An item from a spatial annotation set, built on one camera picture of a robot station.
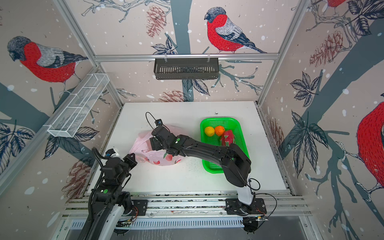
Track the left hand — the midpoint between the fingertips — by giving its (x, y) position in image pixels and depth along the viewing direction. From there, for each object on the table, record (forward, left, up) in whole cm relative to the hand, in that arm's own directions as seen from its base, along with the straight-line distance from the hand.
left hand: (134, 153), depth 79 cm
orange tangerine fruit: (+19, -50, -6) cm, 54 cm away
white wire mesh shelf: (+19, +29, +18) cm, 39 cm away
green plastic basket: (+26, -57, -8) cm, 63 cm away
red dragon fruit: (+12, -53, -3) cm, 55 cm away
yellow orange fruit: (+19, -43, -7) cm, 48 cm away
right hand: (+6, -11, +3) cm, 13 cm away
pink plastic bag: (+2, -4, +2) cm, 5 cm away
